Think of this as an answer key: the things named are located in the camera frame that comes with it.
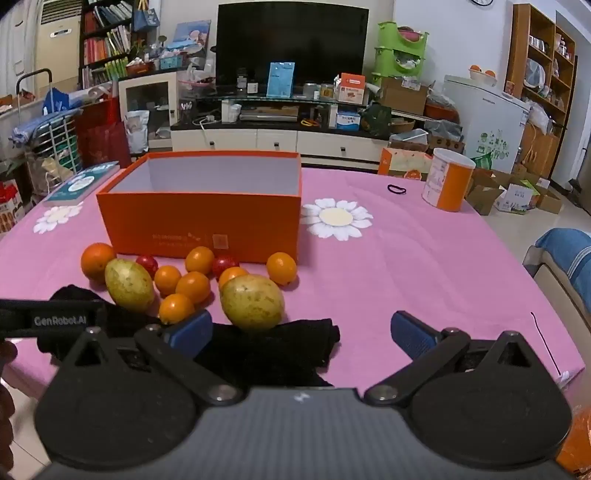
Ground black cloth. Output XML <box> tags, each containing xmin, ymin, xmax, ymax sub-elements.
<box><xmin>37</xmin><ymin>285</ymin><xmax>341</xmax><ymax>388</ymax></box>

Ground white plastic bag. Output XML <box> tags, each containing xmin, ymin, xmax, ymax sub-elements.
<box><xmin>124</xmin><ymin>111</ymin><xmax>151</xmax><ymax>155</ymax></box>

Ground beige air conditioner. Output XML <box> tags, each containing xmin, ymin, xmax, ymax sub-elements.
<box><xmin>34</xmin><ymin>0</ymin><xmax>84</xmax><ymax>95</ymax></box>

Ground white wire rack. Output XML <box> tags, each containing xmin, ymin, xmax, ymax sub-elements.
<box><xmin>28</xmin><ymin>113</ymin><xmax>84</xmax><ymax>195</ymax></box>

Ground orange and white carton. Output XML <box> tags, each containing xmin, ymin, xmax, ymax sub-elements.
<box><xmin>335</xmin><ymin>73</ymin><xmax>366</xmax><ymax>103</ymax></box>

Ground yellow green mango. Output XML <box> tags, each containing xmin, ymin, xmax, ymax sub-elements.
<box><xmin>219</xmin><ymin>274</ymin><xmax>285</xmax><ymax>330</ymax></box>
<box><xmin>104</xmin><ymin>258</ymin><xmax>155</xmax><ymax>312</ymax></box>

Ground small orange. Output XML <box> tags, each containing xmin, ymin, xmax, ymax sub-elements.
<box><xmin>266</xmin><ymin>252</ymin><xmax>297</xmax><ymax>286</ymax></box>
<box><xmin>158</xmin><ymin>293</ymin><xmax>195</xmax><ymax>325</ymax></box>
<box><xmin>218</xmin><ymin>267</ymin><xmax>250</xmax><ymax>291</ymax></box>
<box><xmin>154</xmin><ymin>265</ymin><xmax>182</xmax><ymax>296</ymax></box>
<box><xmin>175</xmin><ymin>271</ymin><xmax>212</xmax><ymax>305</ymax></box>
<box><xmin>185</xmin><ymin>246</ymin><xmax>215</xmax><ymax>275</ymax></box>

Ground person's left hand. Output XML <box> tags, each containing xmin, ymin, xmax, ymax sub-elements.
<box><xmin>0</xmin><ymin>340</ymin><xmax>19</xmax><ymax>377</ymax></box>

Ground large orange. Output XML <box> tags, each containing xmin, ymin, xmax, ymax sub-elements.
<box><xmin>81</xmin><ymin>243</ymin><xmax>117</xmax><ymax>283</ymax></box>

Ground open cardboard box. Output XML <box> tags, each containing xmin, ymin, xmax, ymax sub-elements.
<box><xmin>466</xmin><ymin>168</ymin><xmax>506</xmax><ymax>215</ymax></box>

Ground brown cardboard box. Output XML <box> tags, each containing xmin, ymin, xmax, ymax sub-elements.
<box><xmin>381</xmin><ymin>76</ymin><xmax>428</xmax><ymax>116</ymax></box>

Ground blue upright box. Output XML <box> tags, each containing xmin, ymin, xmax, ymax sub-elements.
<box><xmin>266</xmin><ymin>61</ymin><xmax>296</xmax><ymax>97</ymax></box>

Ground black television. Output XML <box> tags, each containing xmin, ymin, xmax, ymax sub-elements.
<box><xmin>216</xmin><ymin>2</ymin><xmax>370</xmax><ymax>86</ymax></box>

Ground white television stand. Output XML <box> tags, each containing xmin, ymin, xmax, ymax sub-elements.
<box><xmin>171</xmin><ymin>95</ymin><xmax>435</xmax><ymax>162</ymax></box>

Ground pink floral tablecloth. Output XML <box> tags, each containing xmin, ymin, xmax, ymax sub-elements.
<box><xmin>0</xmin><ymin>166</ymin><xmax>587</xmax><ymax>398</ymax></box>

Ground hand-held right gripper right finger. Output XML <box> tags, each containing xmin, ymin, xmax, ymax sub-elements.
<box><xmin>363</xmin><ymin>310</ymin><xmax>539</xmax><ymax>408</ymax></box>

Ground white glass door cabinet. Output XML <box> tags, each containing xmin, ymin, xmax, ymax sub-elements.
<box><xmin>118</xmin><ymin>71</ymin><xmax>178</xmax><ymax>151</ymax></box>

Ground orange and white can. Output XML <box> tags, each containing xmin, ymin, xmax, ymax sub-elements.
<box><xmin>421</xmin><ymin>148</ymin><xmax>476</xmax><ymax>212</ymax></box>

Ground teal book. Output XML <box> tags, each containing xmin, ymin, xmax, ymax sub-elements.
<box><xmin>42</xmin><ymin>161</ymin><xmax>122</xmax><ymax>206</ymax></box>

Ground orange bag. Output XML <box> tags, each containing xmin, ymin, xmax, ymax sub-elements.
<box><xmin>554</xmin><ymin>406</ymin><xmax>591</xmax><ymax>476</ymax></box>

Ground white bowl of oranges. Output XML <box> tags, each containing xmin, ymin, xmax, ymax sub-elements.
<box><xmin>468</xmin><ymin>65</ymin><xmax>498</xmax><ymax>86</ymax></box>

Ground blue printed board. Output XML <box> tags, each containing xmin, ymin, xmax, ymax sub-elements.
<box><xmin>166</xmin><ymin>19</ymin><xmax>212</xmax><ymax>54</ymax></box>

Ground red bags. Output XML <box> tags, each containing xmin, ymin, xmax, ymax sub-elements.
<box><xmin>74</xmin><ymin>98</ymin><xmax>132</xmax><ymax>169</ymax></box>

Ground green stacked rack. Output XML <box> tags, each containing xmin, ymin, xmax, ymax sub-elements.
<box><xmin>372</xmin><ymin>21</ymin><xmax>429</xmax><ymax>86</ymax></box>

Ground blue striped cloth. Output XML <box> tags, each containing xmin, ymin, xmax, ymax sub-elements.
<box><xmin>536</xmin><ymin>227</ymin><xmax>591</xmax><ymax>296</ymax></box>

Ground orange gift box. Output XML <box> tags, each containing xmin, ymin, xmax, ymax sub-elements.
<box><xmin>379</xmin><ymin>148</ymin><xmax>435</xmax><ymax>182</ymax></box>

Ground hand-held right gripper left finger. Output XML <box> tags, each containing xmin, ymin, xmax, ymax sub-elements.
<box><xmin>68</xmin><ymin>308</ymin><xmax>243</xmax><ymax>408</ymax></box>

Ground dark bookshelf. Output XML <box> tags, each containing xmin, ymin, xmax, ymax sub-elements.
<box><xmin>78</xmin><ymin>0</ymin><xmax>160</xmax><ymax>88</ymax></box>

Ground orange cardboard box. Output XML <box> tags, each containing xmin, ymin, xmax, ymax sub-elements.
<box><xmin>96</xmin><ymin>151</ymin><xmax>303</xmax><ymax>265</ymax></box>

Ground dark green bag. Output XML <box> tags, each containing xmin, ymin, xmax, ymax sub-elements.
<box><xmin>362</xmin><ymin>104</ymin><xmax>393</xmax><ymax>139</ymax></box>

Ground wooden shelf unit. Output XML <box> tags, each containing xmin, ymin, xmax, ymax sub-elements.
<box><xmin>505</xmin><ymin>4</ymin><xmax>578</xmax><ymax>178</ymax></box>

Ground white fridge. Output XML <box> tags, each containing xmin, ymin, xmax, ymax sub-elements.
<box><xmin>444</xmin><ymin>75</ymin><xmax>531</xmax><ymax>174</ymax></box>

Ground beige sofa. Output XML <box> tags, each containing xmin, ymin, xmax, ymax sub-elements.
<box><xmin>523</xmin><ymin>244</ymin><xmax>591</xmax><ymax>326</ymax></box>

